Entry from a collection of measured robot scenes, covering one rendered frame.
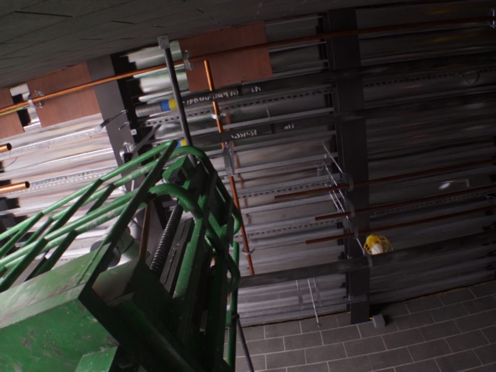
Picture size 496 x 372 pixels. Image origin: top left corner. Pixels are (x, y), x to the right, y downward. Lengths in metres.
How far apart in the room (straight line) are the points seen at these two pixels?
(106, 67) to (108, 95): 0.21
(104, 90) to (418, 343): 3.69
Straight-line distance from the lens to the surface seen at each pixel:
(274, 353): 3.76
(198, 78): 2.79
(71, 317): 0.77
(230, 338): 1.38
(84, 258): 0.89
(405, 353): 3.73
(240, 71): 2.76
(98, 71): 2.80
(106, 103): 2.81
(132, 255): 2.31
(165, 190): 1.27
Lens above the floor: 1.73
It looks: 66 degrees up
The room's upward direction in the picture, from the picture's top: straight up
